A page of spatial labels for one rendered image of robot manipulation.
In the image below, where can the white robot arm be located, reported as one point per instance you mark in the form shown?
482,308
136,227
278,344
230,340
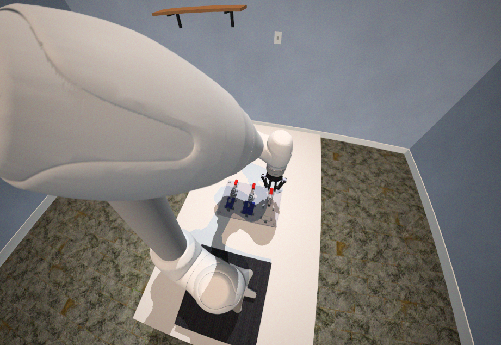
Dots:
93,110

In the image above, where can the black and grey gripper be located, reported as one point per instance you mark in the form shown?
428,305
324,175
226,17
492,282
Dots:
273,179

